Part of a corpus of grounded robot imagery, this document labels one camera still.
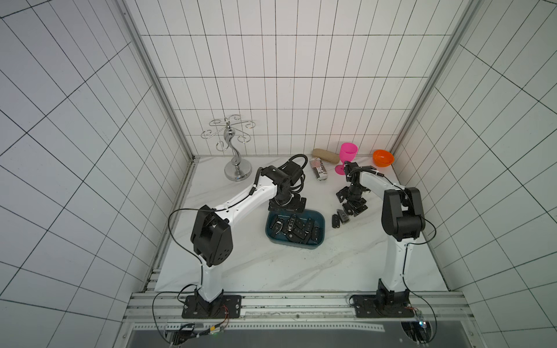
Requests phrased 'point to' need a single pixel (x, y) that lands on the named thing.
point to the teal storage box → (296, 229)
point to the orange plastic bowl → (382, 158)
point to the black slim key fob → (291, 222)
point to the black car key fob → (315, 233)
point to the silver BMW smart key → (342, 216)
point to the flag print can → (318, 168)
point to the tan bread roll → (326, 155)
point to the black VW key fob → (336, 221)
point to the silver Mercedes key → (277, 227)
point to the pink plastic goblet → (348, 152)
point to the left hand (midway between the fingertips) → (287, 214)
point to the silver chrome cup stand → (238, 169)
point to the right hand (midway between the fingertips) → (346, 201)
